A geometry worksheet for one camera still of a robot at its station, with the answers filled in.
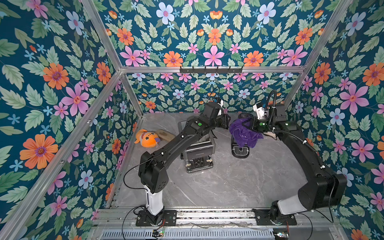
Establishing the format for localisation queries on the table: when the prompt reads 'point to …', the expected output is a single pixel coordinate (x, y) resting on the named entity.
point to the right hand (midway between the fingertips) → (247, 120)
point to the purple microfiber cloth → (244, 134)
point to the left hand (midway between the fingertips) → (230, 116)
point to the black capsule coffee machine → (238, 151)
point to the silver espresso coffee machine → (199, 155)
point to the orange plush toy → (148, 139)
